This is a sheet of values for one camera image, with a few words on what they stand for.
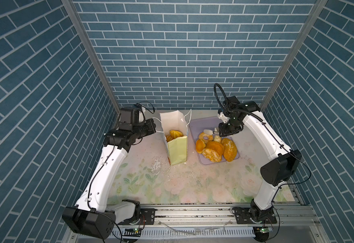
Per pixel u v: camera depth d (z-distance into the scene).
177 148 0.81
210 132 0.88
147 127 0.63
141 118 0.58
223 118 0.74
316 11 0.72
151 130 0.63
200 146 0.96
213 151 0.87
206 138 1.02
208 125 1.13
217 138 0.95
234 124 0.67
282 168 0.45
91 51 0.85
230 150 0.91
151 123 0.63
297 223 0.77
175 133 0.93
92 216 0.36
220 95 0.67
